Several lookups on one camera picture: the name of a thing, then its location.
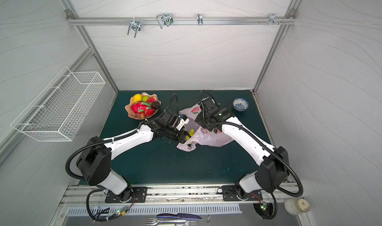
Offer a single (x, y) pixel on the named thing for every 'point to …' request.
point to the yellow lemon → (137, 98)
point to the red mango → (149, 112)
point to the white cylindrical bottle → (296, 206)
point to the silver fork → (155, 221)
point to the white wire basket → (58, 111)
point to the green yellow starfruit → (191, 133)
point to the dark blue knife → (180, 216)
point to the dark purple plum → (155, 105)
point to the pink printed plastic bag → (217, 138)
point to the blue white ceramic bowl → (240, 104)
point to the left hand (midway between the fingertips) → (191, 137)
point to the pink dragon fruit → (140, 107)
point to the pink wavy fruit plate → (132, 114)
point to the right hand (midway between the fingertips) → (200, 116)
